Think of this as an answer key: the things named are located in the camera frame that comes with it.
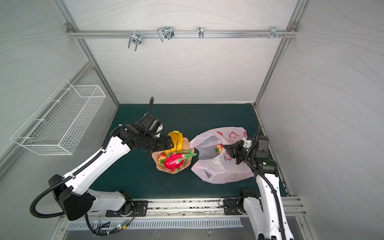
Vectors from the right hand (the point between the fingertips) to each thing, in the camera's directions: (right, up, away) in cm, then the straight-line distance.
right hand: (223, 145), depth 73 cm
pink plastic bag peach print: (-5, -10, -4) cm, 12 cm away
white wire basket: (-78, +11, -5) cm, 79 cm away
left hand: (-29, -1, 0) cm, 29 cm away
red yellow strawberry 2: (0, -5, +18) cm, 19 cm away
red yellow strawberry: (-33, -9, +11) cm, 36 cm away
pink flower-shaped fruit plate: (-33, -15, +11) cm, 38 cm away
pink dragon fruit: (-26, -10, +7) cm, 28 cm away
